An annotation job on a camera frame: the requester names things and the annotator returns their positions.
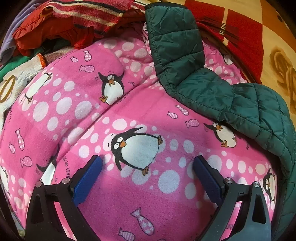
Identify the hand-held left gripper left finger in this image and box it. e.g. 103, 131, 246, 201
25, 155, 102, 241

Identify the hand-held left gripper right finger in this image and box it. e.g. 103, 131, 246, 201
193, 156, 272, 241

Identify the dark green quilted jacket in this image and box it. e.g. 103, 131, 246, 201
144, 2, 296, 241

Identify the pink penguin print bed sheet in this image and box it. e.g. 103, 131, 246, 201
0, 29, 278, 241

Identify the white knit glove orange cuff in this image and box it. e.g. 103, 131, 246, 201
14, 54, 46, 84

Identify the green cloth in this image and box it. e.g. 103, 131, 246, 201
0, 57, 35, 79

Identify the red and yellow patterned blanket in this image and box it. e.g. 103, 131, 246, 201
183, 0, 296, 98

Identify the red ruffled garment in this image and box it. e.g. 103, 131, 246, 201
12, 6, 97, 56

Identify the light purple cloth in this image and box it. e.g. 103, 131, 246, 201
0, 0, 53, 63

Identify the red striped knit cloth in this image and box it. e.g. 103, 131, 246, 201
39, 0, 130, 39

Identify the white cloth with yellow ring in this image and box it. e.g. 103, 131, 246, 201
0, 74, 26, 132

